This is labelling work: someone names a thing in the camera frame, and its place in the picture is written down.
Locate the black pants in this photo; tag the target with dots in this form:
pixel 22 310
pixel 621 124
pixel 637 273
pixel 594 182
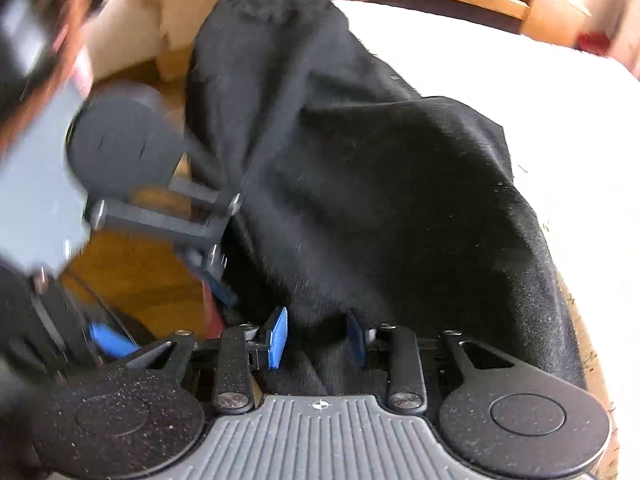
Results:
pixel 380 185

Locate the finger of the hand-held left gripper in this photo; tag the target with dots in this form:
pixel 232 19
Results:
pixel 111 341
pixel 220 285

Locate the floral patchwork bed sheet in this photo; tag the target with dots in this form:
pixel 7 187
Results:
pixel 565 125

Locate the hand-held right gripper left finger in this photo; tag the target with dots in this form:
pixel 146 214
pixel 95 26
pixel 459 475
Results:
pixel 276 337

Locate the beige cardboard box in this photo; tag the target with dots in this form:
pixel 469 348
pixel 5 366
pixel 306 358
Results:
pixel 150 10

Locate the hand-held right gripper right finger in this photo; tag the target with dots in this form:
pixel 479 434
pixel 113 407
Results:
pixel 357 336

